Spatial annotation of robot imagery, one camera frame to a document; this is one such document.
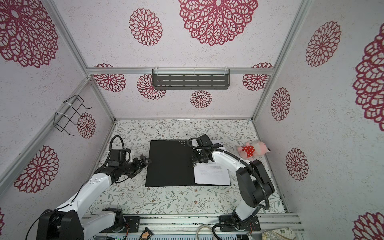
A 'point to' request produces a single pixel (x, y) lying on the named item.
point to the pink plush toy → (249, 150)
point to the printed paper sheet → (211, 173)
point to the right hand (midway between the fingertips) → (191, 156)
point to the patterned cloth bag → (279, 233)
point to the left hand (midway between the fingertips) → (146, 167)
